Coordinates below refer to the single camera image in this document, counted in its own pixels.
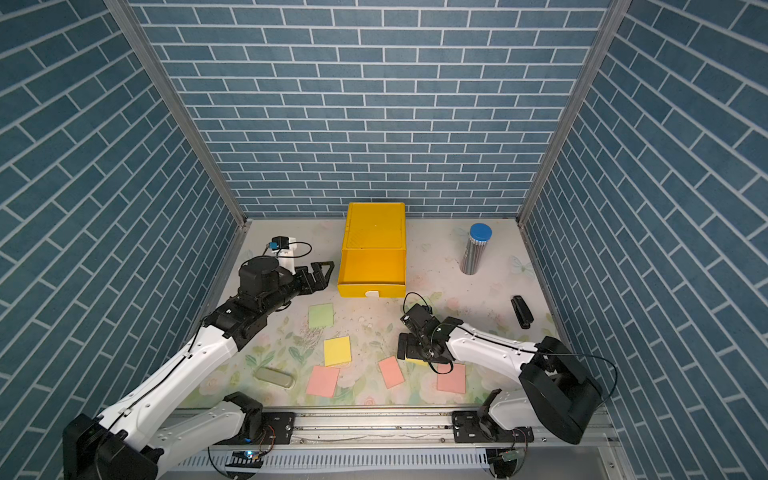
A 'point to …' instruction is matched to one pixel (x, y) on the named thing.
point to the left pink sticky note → (323, 381)
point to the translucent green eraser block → (274, 377)
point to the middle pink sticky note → (391, 372)
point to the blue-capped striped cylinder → (475, 247)
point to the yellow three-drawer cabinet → (374, 253)
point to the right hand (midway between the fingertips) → (413, 353)
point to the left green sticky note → (321, 315)
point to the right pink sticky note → (454, 381)
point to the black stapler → (522, 311)
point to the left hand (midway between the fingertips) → (330, 267)
